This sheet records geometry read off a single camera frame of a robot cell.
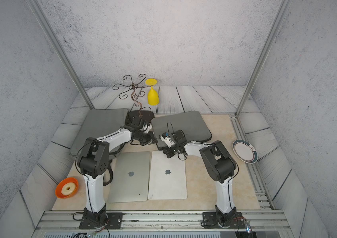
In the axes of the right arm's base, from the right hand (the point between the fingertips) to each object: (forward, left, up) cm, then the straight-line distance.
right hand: (165, 151), depth 97 cm
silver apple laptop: (-17, +20, -2) cm, 26 cm away
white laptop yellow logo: (-16, -2, -2) cm, 17 cm away
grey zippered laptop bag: (+19, +47, +7) cm, 51 cm away
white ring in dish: (-25, +51, +2) cm, 57 cm away
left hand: (+5, +4, +5) cm, 8 cm away
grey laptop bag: (+26, -19, -4) cm, 33 cm away
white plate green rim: (+4, -54, -7) cm, 55 cm away
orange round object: (-25, +51, +2) cm, 57 cm away
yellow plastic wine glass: (+29, +8, +21) cm, 37 cm away
